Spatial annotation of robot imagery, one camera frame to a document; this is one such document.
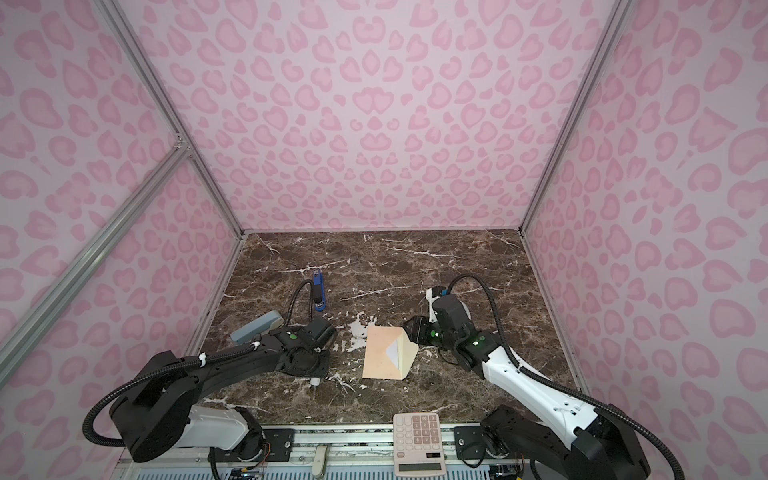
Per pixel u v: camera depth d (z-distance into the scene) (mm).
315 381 821
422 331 704
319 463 681
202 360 470
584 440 396
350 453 722
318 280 1031
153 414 419
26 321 532
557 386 444
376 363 862
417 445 718
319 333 695
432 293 750
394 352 885
